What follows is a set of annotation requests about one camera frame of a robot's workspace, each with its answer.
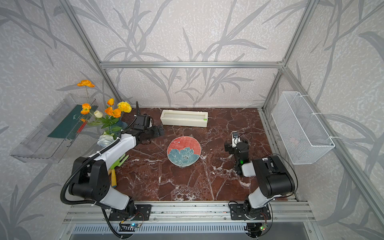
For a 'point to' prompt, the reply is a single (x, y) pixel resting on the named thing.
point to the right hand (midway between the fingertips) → (235, 137)
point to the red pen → (82, 127)
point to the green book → (69, 127)
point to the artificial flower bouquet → (112, 119)
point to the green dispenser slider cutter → (205, 119)
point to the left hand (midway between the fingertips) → (158, 130)
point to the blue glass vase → (116, 128)
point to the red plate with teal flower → (183, 151)
